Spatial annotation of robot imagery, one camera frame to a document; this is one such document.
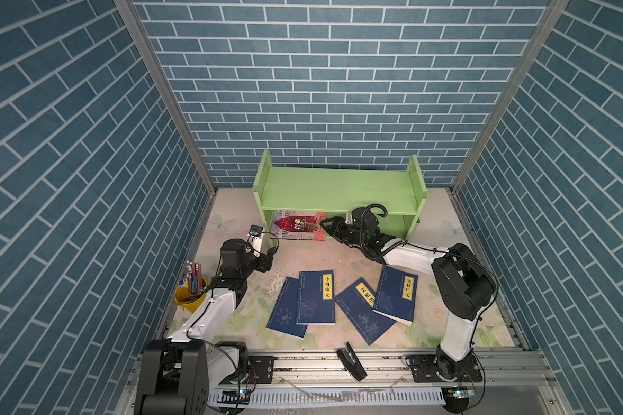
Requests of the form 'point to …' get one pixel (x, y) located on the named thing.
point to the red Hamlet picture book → (298, 225)
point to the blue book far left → (283, 317)
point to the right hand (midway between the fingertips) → (319, 222)
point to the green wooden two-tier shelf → (394, 196)
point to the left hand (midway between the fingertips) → (265, 244)
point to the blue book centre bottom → (357, 301)
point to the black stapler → (351, 360)
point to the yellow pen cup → (190, 293)
